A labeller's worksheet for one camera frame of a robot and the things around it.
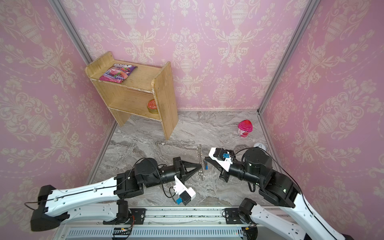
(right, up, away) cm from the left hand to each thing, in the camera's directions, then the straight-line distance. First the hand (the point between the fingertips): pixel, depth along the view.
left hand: (198, 162), depth 55 cm
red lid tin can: (-27, +25, +34) cm, 50 cm away
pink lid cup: (+31, +12, +42) cm, 54 cm away
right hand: (+4, +2, +2) cm, 4 cm away
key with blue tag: (+3, -2, +2) cm, 4 cm away
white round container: (+40, +1, +39) cm, 56 cm away
